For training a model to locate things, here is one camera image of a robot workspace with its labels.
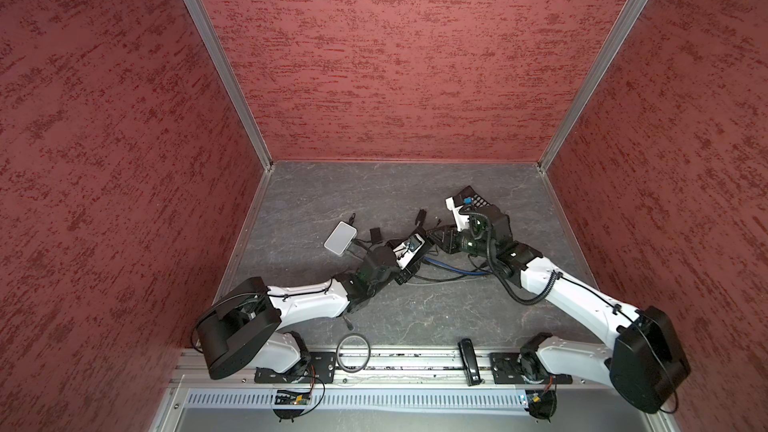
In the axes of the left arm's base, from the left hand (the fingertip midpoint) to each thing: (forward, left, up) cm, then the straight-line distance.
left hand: (411, 252), depth 83 cm
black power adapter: (+18, -4, -10) cm, 21 cm away
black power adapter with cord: (+12, +11, -12) cm, 20 cm away
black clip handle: (-26, -15, -8) cm, 31 cm away
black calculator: (+5, -13, +19) cm, 24 cm away
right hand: (+1, -4, +6) cm, 8 cm away
